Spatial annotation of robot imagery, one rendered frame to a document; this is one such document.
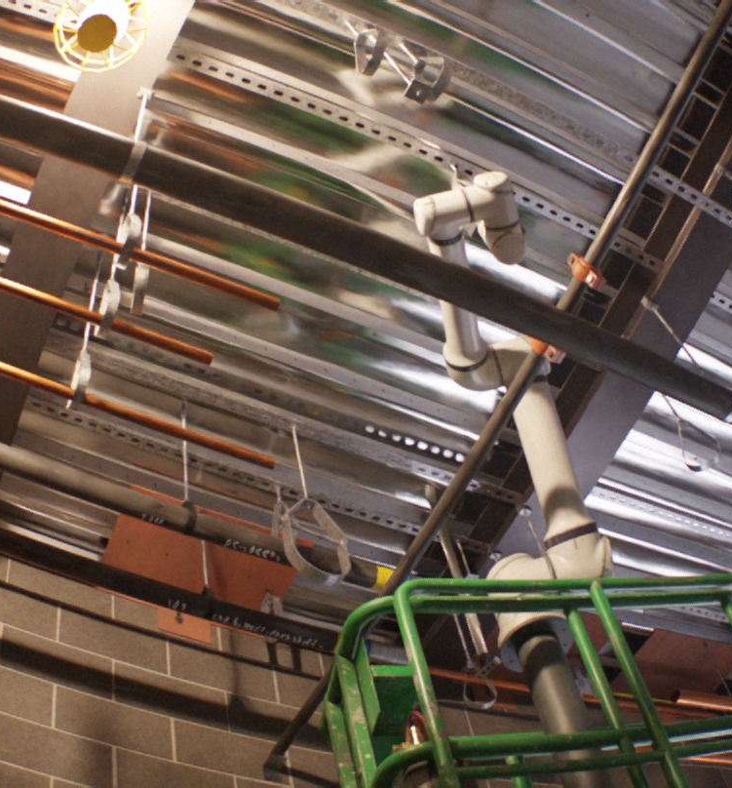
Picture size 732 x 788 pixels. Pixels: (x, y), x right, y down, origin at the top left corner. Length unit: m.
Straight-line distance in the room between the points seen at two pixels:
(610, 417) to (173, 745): 1.76
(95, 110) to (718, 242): 1.90
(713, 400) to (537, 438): 0.51
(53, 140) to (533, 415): 1.46
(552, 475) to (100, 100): 1.54
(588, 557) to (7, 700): 1.77
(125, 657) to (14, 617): 0.41
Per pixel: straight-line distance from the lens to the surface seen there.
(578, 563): 2.79
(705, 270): 3.36
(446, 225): 2.53
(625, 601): 2.66
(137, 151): 2.19
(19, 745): 3.16
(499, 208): 2.54
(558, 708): 2.48
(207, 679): 3.66
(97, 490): 2.94
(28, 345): 3.10
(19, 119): 2.18
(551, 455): 2.85
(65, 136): 2.18
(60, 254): 2.97
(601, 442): 3.53
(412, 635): 2.27
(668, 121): 2.49
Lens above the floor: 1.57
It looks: 58 degrees up
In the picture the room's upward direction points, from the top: 16 degrees counter-clockwise
